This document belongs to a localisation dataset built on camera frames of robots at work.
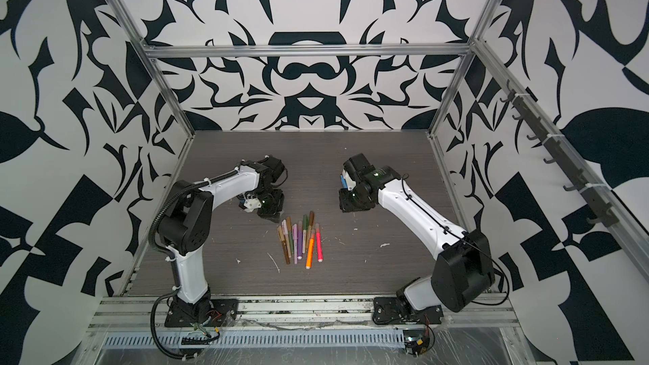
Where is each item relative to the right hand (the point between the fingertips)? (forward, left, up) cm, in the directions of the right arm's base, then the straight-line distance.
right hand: (344, 201), depth 82 cm
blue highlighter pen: (+2, 0, +8) cm, 8 cm away
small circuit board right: (-36, -19, -15) cm, 43 cm away
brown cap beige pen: (0, +11, -13) cm, 17 cm away
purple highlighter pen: (-5, +15, -13) cm, 21 cm away
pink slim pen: (-8, +17, -13) cm, 23 cm away
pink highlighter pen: (-9, +8, -13) cm, 18 cm away
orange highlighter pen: (-11, +11, -13) cm, 20 cm away
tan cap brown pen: (-7, +21, -13) cm, 26 cm away
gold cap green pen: (-5, +19, -13) cm, 23 cm away
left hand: (+5, +21, -11) cm, 24 cm away
